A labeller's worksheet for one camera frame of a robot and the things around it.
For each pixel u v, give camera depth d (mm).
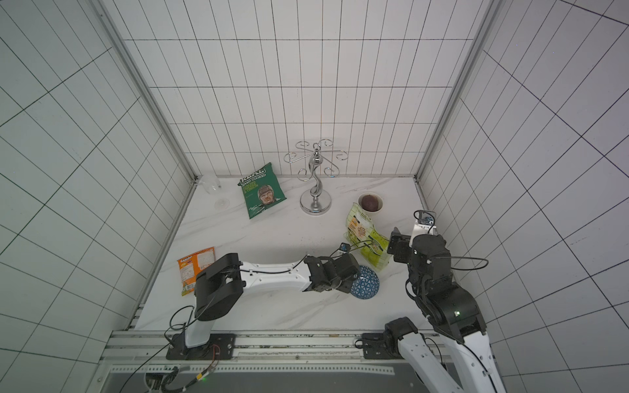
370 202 1016
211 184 1004
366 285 851
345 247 763
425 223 516
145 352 728
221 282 517
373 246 837
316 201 1080
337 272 632
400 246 557
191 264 877
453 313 399
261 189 1069
